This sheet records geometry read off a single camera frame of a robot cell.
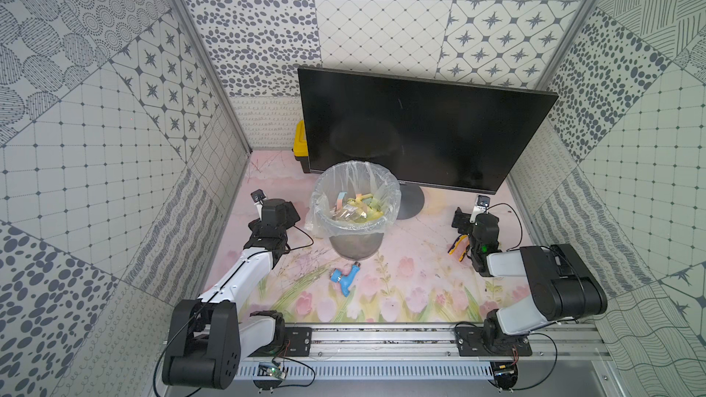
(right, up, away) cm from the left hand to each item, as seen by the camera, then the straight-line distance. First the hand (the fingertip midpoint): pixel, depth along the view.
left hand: (271, 208), depth 87 cm
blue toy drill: (+24, -22, -3) cm, 33 cm away
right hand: (+68, -3, +8) cm, 69 cm away
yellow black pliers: (+63, -14, +5) cm, 65 cm away
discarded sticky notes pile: (+30, 0, -4) cm, 30 cm away
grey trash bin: (+28, -10, -7) cm, 31 cm away
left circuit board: (+6, -40, -17) cm, 44 cm away
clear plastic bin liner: (+27, +10, -2) cm, 29 cm away
